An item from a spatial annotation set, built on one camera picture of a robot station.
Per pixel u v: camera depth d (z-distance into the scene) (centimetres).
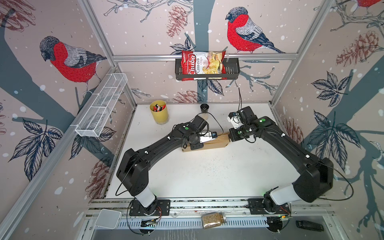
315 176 40
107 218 70
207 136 73
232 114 75
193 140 61
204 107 104
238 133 70
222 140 82
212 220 66
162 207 73
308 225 66
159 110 101
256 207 73
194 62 88
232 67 95
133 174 43
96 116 73
